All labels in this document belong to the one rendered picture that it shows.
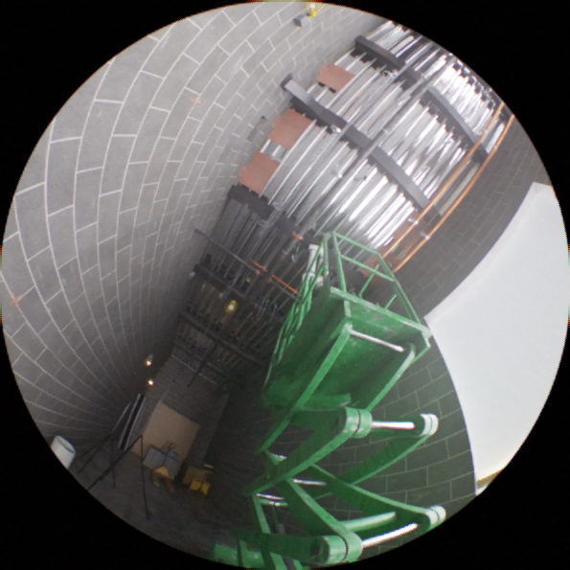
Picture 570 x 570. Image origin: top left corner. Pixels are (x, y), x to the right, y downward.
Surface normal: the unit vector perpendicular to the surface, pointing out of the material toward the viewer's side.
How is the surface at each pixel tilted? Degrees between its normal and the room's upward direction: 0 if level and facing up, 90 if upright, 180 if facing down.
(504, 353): 90
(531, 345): 90
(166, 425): 90
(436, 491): 90
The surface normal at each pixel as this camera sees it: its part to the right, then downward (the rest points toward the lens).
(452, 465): -0.81, -0.57
